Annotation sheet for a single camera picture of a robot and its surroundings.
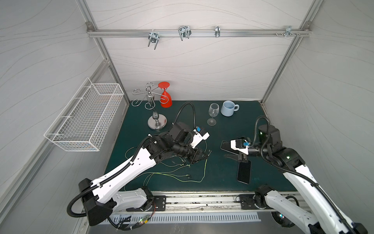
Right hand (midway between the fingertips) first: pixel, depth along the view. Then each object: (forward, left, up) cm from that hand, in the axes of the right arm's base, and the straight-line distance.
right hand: (224, 145), depth 65 cm
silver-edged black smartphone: (-2, -16, -28) cm, 32 cm away
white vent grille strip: (-27, +34, -26) cm, 51 cm away
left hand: (-6, +9, 0) cm, 11 cm away
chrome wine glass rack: (+30, +42, -24) cm, 57 cm away
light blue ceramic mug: (+44, -11, -22) cm, 50 cm away
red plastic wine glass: (+29, +32, -1) cm, 43 cm away
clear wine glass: (+34, +2, -15) cm, 37 cm away
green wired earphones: (-6, +29, -27) cm, 40 cm away
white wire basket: (+6, +67, +5) cm, 68 cm away
